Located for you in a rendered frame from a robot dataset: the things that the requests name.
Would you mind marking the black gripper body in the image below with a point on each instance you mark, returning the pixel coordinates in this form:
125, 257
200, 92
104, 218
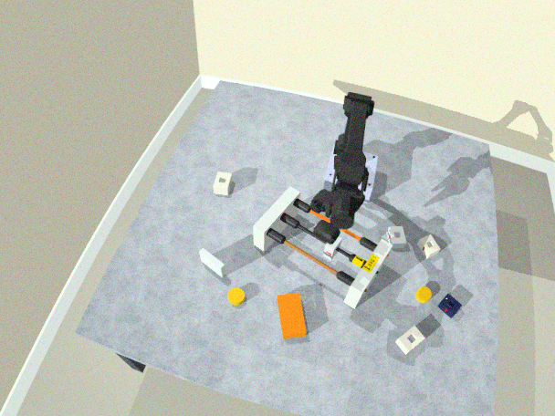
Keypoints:
328, 233

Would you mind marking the yellow short cylinder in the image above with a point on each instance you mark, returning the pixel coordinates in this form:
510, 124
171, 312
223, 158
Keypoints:
236, 296
423, 294

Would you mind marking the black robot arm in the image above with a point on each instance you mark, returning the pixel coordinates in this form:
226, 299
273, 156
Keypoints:
349, 165

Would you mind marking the orange rectangular block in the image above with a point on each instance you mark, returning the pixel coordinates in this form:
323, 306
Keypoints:
291, 316

